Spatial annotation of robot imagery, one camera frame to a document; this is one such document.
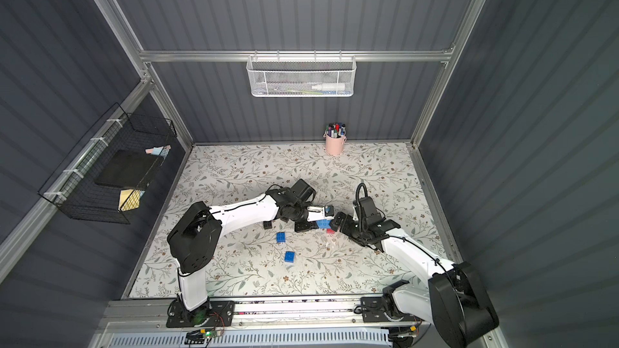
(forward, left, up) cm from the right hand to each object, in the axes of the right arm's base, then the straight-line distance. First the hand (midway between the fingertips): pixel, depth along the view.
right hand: (339, 229), depth 86 cm
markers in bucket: (+45, 0, +7) cm, 45 cm away
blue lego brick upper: (-1, +22, -5) cm, 22 cm away
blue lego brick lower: (-8, +18, -4) cm, 20 cm away
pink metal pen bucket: (+43, 0, -1) cm, 43 cm away
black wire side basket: (-3, +72, +30) cm, 78 cm away
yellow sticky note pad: (-5, +56, +29) cm, 63 cm away
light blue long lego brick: (+2, +6, 0) cm, 6 cm away
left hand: (+2, +7, 0) cm, 7 cm away
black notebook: (+10, +68, +23) cm, 72 cm away
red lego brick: (+2, +3, -6) cm, 7 cm away
